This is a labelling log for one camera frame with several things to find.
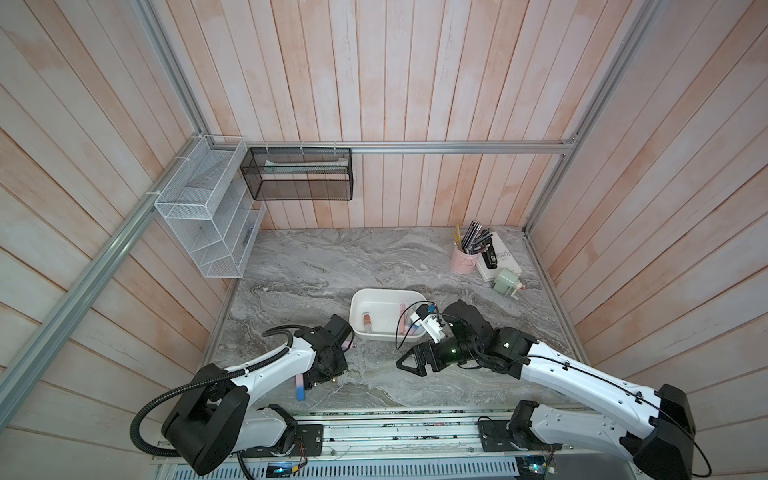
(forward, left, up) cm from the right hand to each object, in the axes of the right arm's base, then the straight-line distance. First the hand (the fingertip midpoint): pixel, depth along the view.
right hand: (407, 359), depth 71 cm
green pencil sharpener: (+30, -35, -10) cm, 47 cm away
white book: (+44, -39, -15) cm, 60 cm away
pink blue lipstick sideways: (+3, +15, +1) cm, 16 cm away
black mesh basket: (+67, +39, +7) cm, 77 cm away
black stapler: (+44, -32, -12) cm, 56 cm away
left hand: (+1, +20, -16) cm, 25 cm away
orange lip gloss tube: (+17, +11, -14) cm, 25 cm away
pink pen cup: (+37, -21, -9) cm, 44 cm away
